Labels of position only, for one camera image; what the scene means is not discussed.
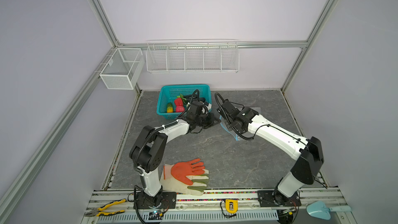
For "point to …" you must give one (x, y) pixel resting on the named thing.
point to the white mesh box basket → (123, 68)
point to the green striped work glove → (199, 184)
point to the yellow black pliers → (96, 212)
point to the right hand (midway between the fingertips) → (235, 119)
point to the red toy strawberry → (179, 101)
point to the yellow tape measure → (231, 205)
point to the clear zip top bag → (238, 136)
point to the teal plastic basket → (164, 99)
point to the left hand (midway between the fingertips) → (222, 122)
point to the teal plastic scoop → (318, 209)
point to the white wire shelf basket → (193, 56)
